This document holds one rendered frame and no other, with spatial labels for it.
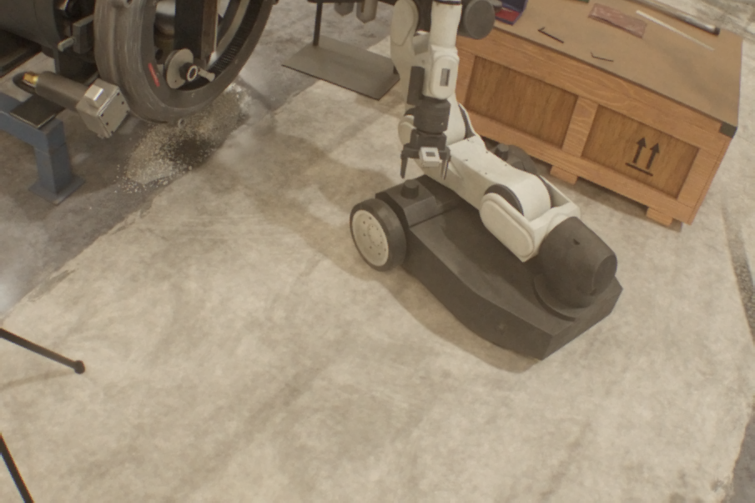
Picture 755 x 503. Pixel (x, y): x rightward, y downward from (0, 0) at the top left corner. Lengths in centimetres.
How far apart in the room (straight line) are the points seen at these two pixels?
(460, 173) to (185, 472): 107
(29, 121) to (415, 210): 116
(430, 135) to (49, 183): 118
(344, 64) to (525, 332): 145
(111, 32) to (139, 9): 9
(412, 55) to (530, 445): 106
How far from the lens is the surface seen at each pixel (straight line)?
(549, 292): 195
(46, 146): 228
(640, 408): 207
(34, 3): 221
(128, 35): 185
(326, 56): 302
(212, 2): 206
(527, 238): 189
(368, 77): 291
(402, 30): 205
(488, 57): 250
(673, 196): 260
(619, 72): 241
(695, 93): 249
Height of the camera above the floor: 154
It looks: 43 degrees down
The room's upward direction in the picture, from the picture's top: 10 degrees clockwise
